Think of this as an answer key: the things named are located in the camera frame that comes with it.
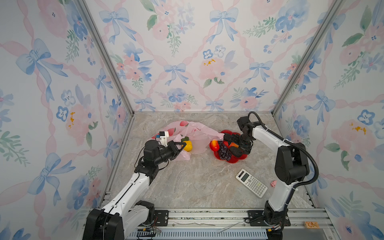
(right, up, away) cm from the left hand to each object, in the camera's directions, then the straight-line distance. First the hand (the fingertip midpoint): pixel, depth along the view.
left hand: (187, 142), depth 75 cm
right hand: (+28, -4, +19) cm, 34 cm away
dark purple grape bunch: (+23, -8, +18) cm, 30 cm away
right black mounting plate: (+33, -36, -3) cm, 49 cm away
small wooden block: (+60, -39, -3) cm, 71 cm away
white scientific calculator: (+36, -24, +9) cm, 44 cm away
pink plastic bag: (-1, -7, 0) cm, 7 cm away
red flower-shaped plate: (+28, +4, +29) cm, 41 cm away
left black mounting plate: (-13, -37, -1) cm, 39 cm away
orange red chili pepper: (+26, -2, +10) cm, 28 cm away
